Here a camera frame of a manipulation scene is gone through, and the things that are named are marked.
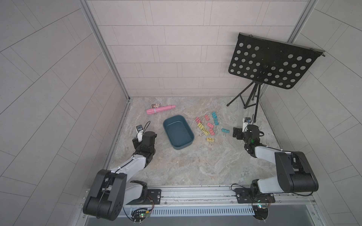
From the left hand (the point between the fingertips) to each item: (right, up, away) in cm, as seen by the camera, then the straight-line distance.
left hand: (143, 133), depth 89 cm
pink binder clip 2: (+44, +5, +10) cm, 45 cm away
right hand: (+64, +4, +5) cm, 64 cm away
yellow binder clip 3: (+43, -4, +1) cm, 43 cm away
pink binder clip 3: (+45, 0, +6) cm, 45 cm away
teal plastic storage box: (+23, -1, +5) cm, 24 cm away
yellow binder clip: (+37, +4, +8) cm, 38 cm away
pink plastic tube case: (+2, +15, +16) cm, 22 cm away
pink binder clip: (+43, +9, +14) cm, 46 cm away
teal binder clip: (+48, +11, +16) cm, 52 cm away
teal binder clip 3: (+54, +1, +5) cm, 54 cm away
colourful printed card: (+4, +19, +20) cm, 27 cm away
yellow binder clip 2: (+41, 0, +5) cm, 41 cm away
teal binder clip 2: (+49, +6, +13) cm, 51 cm away
